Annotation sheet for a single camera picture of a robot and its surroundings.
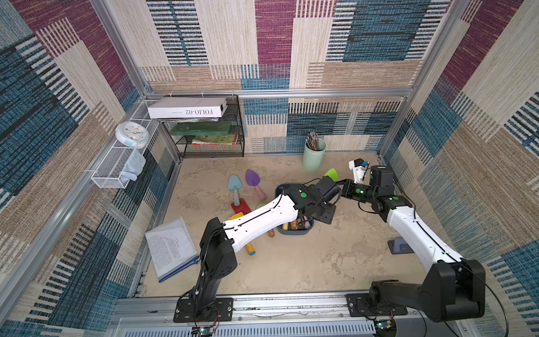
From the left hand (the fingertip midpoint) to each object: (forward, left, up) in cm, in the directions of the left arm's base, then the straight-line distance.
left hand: (325, 211), depth 77 cm
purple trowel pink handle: (+29, +29, -17) cm, 44 cm away
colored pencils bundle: (+40, -1, -1) cm, 41 cm away
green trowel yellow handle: (+13, -4, +5) cm, 15 cm away
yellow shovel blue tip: (-6, +29, -16) cm, 33 cm away
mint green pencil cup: (+36, -2, -10) cm, 37 cm away
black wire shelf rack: (+49, +67, -10) cm, 84 cm away
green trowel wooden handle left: (0, +20, -16) cm, 26 cm away
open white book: (-5, +61, -18) cm, 64 cm away
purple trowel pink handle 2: (+2, +5, -14) cm, 15 cm away
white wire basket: (+6, +72, +16) cm, 74 cm away
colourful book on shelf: (+39, +38, +1) cm, 55 cm away
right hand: (+11, -4, +3) cm, 12 cm away
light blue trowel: (+27, +38, -18) cm, 50 cm away
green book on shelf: (+43, +52, +5) cm, 68 cm away
